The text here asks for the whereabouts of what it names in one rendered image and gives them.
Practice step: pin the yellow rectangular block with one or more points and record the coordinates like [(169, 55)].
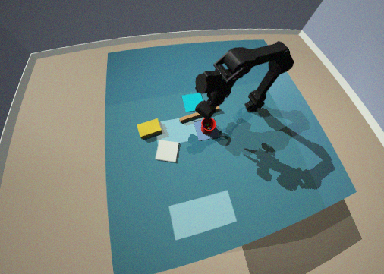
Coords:
[(149, 128)]

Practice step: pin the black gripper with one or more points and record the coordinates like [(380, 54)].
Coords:
[(207, 108)]

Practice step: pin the white square block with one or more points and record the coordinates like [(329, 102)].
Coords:
[(167, 151)]

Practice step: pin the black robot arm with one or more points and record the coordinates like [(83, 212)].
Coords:
[(239, 61)]

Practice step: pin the tan wooden plank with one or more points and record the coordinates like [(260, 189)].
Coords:
[(192, 116)]

